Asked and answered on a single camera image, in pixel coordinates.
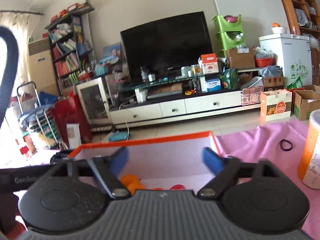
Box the mandarin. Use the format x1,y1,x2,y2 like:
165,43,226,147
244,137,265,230
120,174,146,195

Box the red cherry tomato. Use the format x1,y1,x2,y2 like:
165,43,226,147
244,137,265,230
170,184,185,190

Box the orange cardboard shoe box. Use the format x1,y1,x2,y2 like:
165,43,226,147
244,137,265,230
69,131,219,192

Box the pink bed sheet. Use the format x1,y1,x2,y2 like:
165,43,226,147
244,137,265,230
212,120,319,239

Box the red shopping bag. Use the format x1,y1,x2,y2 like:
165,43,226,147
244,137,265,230
54,95,93,145

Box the white tv stand cabinet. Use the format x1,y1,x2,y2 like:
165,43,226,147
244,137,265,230
107,67,266,131

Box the white cabinet glass door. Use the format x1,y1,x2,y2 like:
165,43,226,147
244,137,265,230
76,76,112,126

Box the orange gift bag box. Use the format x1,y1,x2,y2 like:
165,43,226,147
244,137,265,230
260,89,292,122

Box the orange white cylindrical canister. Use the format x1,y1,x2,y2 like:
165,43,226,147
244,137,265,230
297,110,320,190

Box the red white small box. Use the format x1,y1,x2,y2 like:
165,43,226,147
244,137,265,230
198,53,219,74

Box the brown cardboard box on floor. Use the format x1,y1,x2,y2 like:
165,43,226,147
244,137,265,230
293,90,320,120

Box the white floor air conditioner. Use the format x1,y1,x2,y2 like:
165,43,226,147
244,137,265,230
28,38,59,96

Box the red plastic basin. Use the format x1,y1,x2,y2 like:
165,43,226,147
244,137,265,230
255,57,273,68

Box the cardboard box on stand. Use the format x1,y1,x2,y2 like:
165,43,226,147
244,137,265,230
225,47,255,69

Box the black flat screen television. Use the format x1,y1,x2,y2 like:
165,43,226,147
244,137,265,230
120,11,213,82

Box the white chest freezer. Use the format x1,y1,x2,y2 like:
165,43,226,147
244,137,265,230
259,34,312,87

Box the green stacked storage bins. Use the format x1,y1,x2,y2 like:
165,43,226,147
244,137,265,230
212,15,246,57

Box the dark bookshelf with books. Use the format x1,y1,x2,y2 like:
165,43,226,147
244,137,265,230
45,2,94,95

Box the white bowl with orange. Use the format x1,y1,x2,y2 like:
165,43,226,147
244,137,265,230
271,23,287,34

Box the wooden shelf unit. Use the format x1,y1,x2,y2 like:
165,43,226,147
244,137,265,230
281,0,319,40

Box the black hair tie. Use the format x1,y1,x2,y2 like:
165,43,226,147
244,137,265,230
279,139,293,152

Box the black cable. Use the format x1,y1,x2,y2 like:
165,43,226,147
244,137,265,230
0,26,20,128

